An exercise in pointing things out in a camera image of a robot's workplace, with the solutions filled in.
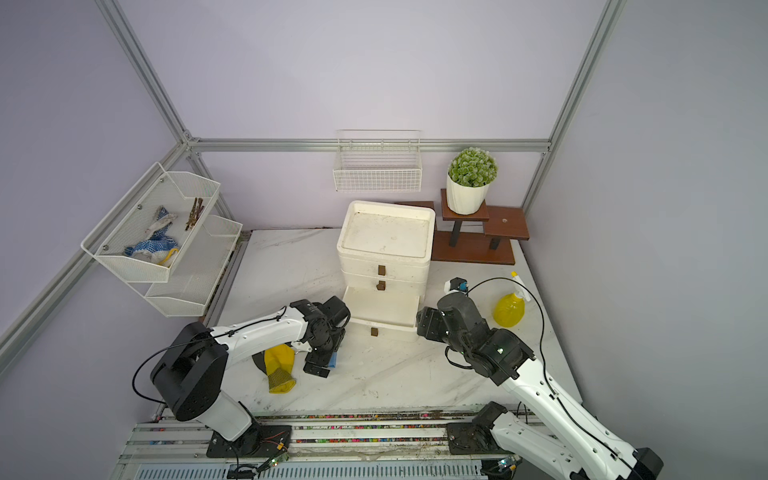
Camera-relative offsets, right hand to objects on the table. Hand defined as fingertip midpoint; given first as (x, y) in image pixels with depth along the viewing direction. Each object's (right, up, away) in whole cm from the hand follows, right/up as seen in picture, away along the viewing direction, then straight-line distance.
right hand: (430, 322), depth 74 cm
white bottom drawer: (-13, -2, +19) cm, 23 cm away
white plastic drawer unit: (-11, +20, +11) cm, 25 cm away
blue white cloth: (-67, +19, -2) cm, 69 cm away
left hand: (-25, -13, +12) cm, 31 cm away
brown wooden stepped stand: (+24, +24, +37) cm, 50 cm away
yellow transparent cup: (-42, -15, +11) cm, 46 cm away
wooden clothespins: (-64, +29, +8) cm, 71 cm away
